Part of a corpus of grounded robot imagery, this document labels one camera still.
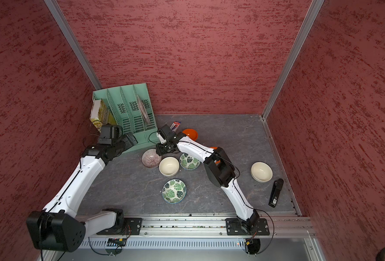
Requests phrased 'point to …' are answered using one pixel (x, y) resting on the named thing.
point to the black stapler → (275, 192)
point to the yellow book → (100, 115)
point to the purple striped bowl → (150, 159)
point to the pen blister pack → (174, 125)
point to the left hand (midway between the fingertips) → (128, 145)
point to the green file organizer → (130, 107)
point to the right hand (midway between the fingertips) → (160, 153)
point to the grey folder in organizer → (144, 111)
